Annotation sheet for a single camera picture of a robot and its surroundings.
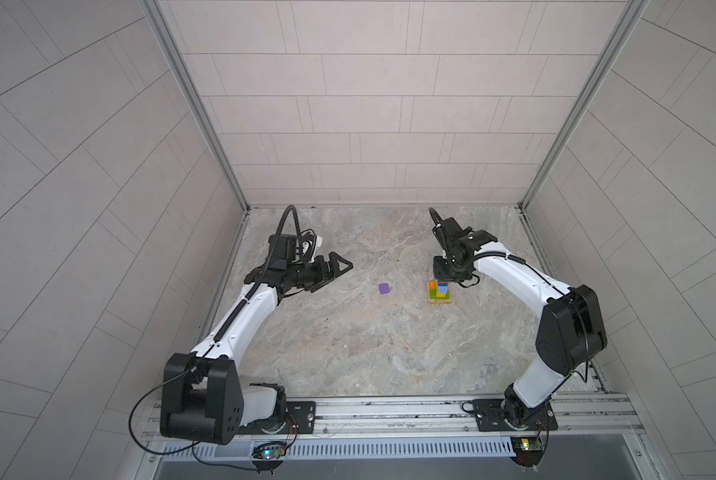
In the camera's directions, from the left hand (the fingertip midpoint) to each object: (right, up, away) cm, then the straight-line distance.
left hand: (348, 267), depth 79 cm
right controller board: (+42, -41, -11) cm, 60 cm away
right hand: (+26, -4, +9) cm, 28 cm away
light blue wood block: (+28, -7, +8) cm, 30 cm away
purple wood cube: (+10, -9, +15) cm, 20 cm away
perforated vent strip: (+33, -40, -11) cm, 53 cm away
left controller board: (-16, -38, -14) cm, 44 cm away
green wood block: (+25, -10, +12) cm, 30 cm away
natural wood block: (+30, -12, +12) cm, 34 cm away
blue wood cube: (+27, -6, +8) cm, 29 cm away
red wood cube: (+25, -7, +14) cm, 30 cm away
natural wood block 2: (+25, -12, +12) cm, 30 cm away
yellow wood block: (+26, -9, +10) cm, 29 cm away
